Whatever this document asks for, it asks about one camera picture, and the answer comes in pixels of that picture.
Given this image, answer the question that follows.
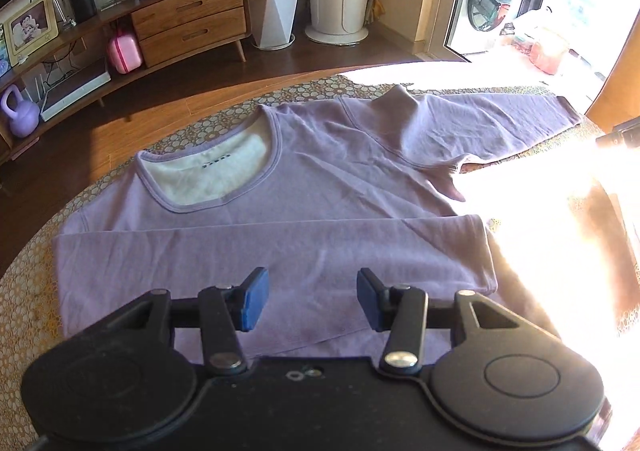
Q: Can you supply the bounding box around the lilac sweatshirt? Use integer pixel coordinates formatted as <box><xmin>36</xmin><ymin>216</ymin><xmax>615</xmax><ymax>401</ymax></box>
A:
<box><xmin>54</xmin><ymin>83</ymin><xmax>583</xmax><ymax>367</ymax></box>

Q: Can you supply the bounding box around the black speaker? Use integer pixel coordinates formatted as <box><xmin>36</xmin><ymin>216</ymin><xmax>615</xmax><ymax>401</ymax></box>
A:
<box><xmin>66</xmin><ymin>0</ymin><xmax>98</xmax><ymax>24</ymax></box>

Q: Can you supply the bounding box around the wooden television console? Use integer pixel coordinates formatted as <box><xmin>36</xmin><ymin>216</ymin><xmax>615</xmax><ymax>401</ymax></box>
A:
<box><xmin>0</xmin><ymin>0</ymin><xmax>251</xmax><ymax>166</ymax></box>

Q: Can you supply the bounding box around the white planter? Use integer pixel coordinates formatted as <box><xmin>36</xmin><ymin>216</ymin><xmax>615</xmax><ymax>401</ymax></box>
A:
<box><xmin>248</xmin><ymin>0</ymin><xmax>302</xmax><ymax>50</ymax></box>

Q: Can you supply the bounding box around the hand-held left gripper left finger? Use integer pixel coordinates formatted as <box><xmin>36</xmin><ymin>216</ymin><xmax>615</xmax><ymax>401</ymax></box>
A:
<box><xmin>100</xmin><ymin>266</ymin><xmax>272</xmax><ymax>376</ymax></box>

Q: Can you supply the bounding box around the purple kettlebell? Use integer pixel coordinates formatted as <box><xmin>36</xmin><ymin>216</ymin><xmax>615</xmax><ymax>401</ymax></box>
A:
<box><xmin>0</xmin><ymin>85</ymin><xmax>41</xmax><ymax>139</ymax></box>

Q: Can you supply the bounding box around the white flat box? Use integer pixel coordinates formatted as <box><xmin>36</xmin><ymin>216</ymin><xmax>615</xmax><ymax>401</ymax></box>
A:
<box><xmin>40</xmin><ymin>56</ymin><xmax>112</xmax><ymax>122</ymax></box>

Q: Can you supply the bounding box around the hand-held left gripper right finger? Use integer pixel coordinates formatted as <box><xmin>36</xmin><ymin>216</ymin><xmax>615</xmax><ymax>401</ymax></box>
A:
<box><xmin>355</xmin><ymin>267</ymin><xmax>526</xmax><ymax>376</ymax></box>

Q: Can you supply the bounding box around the red bucket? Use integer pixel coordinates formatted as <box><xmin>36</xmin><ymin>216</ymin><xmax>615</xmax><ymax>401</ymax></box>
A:
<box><xmin>527</xmin><ymin>28</ymin><xmax>571</xmax><ymax>76</ymax></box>

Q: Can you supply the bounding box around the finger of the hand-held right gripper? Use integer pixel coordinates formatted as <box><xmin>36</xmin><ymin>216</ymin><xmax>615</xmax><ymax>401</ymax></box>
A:
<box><xmin>595</xmin><ymin>118</ymin><xmax>640</xmax><ymax>150</ymax></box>

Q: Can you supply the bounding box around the pink case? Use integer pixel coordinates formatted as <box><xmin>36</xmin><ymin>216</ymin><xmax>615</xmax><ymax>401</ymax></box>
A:
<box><xmin>107</xmin><ymin>27</ymin><xmax>144</xmax><ymax>75</ymax></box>

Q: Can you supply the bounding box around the yellow photo frame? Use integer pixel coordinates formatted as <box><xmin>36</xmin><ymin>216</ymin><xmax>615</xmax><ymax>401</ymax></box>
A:
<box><xmin>2</xmin><ymin>0</ymin><xmax>60</xmax><ymax>66</ymax></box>

